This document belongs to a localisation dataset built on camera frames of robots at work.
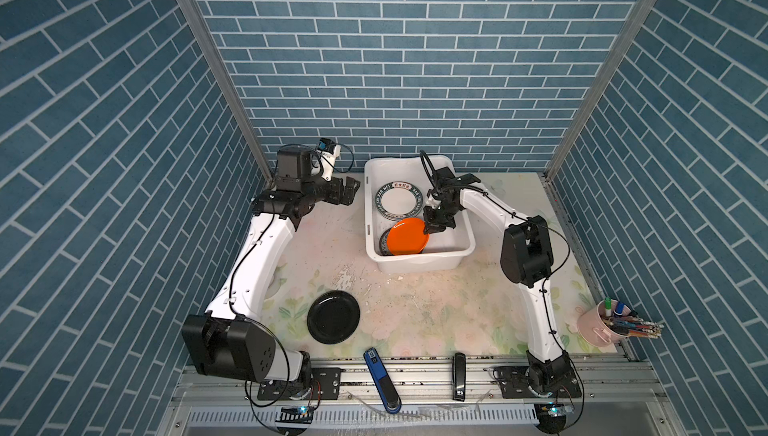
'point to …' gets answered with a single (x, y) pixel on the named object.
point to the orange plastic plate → (407, 237)
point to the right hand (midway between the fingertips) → (422, 228)
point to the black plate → (332, 317)
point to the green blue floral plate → (384, 243)
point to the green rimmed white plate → (399, 200)
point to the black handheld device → (459, 368)
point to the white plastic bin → (446, 250)
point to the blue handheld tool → (381, 381)
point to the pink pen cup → (609, 322)
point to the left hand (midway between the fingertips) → (345, 177)
